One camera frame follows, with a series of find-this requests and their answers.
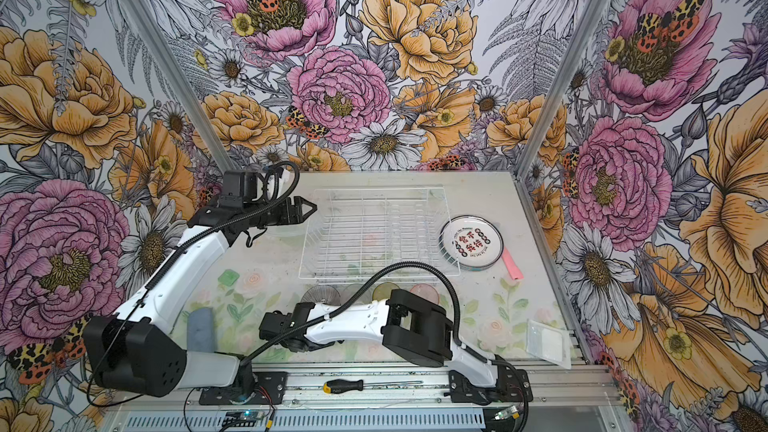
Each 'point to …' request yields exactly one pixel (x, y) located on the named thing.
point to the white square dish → (549, 343)
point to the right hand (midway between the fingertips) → (332, 320)
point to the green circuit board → (245, 418)
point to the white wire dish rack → (355, 232)
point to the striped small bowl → (322, 294)
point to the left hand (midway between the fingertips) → (305, 217)
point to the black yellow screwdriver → (338, 386)
